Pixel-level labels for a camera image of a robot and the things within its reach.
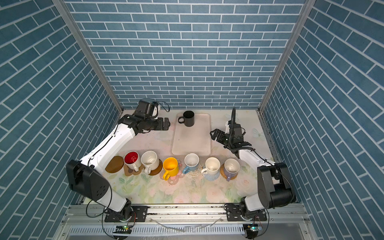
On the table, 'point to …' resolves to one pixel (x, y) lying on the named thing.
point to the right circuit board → (252, 230)
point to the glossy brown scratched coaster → (158, 170)
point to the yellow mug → (171, 165)
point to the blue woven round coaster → (211, 177)
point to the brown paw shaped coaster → (128, 172)
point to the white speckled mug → (150, 161)
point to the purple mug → (231, 168)
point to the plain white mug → (212, 165)
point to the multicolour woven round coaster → (196, 173)
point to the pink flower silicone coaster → (174, 180)
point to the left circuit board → (123, 229)
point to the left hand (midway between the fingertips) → (163, 123)
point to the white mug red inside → (132, 160)
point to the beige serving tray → (194, 139)
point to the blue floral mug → (191, 160)
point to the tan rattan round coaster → (222, 171)
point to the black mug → (188, 117)
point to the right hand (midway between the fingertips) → (215, 133)
